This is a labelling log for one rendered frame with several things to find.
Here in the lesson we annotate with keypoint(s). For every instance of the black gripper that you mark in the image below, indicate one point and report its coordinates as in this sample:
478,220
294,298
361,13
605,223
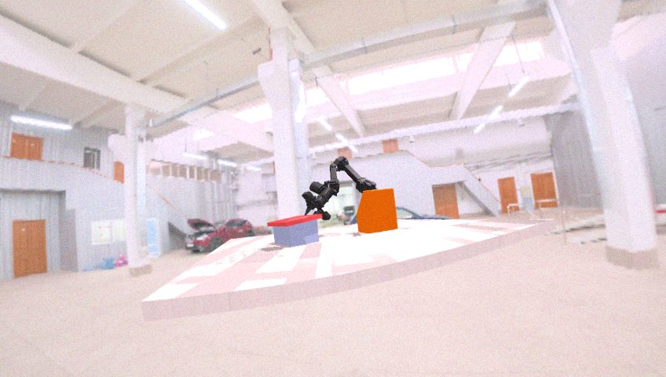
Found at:
318,203

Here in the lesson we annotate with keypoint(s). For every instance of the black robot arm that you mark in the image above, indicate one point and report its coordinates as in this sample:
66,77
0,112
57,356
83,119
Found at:
363,184

